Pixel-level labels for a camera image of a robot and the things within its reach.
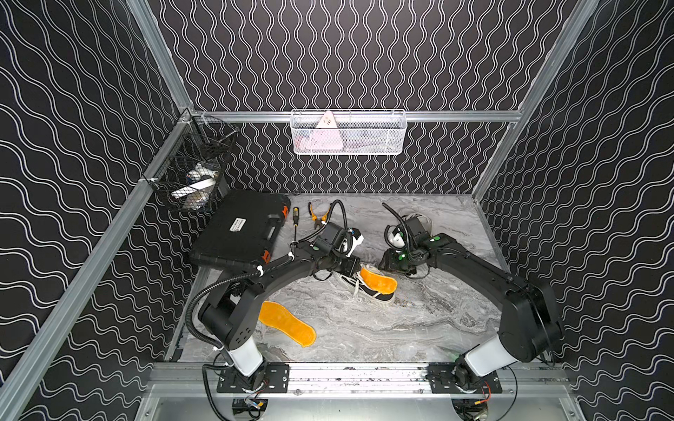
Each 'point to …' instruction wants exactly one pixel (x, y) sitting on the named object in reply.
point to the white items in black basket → (197, 194)
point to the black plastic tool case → (244, 230)
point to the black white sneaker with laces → (357, 286)
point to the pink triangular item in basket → (326, 135)
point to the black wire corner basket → (189, 171)
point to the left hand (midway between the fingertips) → (360, 263)
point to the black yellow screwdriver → (296, 219)
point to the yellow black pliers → (317, 221)
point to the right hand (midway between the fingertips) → (383, 266)
